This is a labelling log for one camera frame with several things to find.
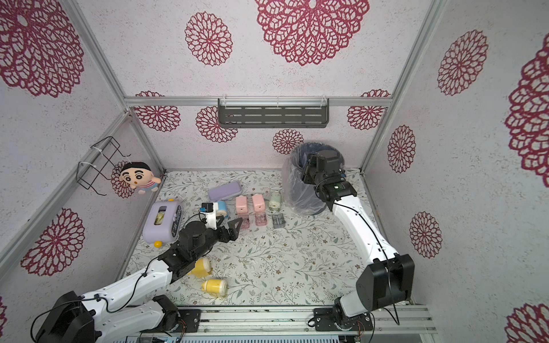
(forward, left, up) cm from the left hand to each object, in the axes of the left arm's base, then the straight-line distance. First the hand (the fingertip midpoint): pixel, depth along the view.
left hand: (233, 219), depth 80 cm
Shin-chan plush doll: (+21, +43, +2) cm, 47 cm away
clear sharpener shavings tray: (+10, -17, -18) cm, 27 cm away
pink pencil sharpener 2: (+14, 0, -11) cm, 18 cm away
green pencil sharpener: (+15, -16, -10) cm, 24 cm away
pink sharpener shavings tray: (+11, -9, -18) cm, 23 cm away
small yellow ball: (-4, +32, -12) cm, 35 cm away
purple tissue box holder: (+3, +31, -8) cm, 32 cm away
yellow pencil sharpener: (-21, +5, -10) cm, 24 cm away
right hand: (+17, -26, +18) cm, 36 cm away
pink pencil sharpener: (+16, -8, -13) cm, 22 cm away
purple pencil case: (+28, +11, -18) cm, 35 cm away
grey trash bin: (+12, -30, -5) cm, 33 cm away
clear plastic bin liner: (+17, -21, 0) cm, 27 cm away
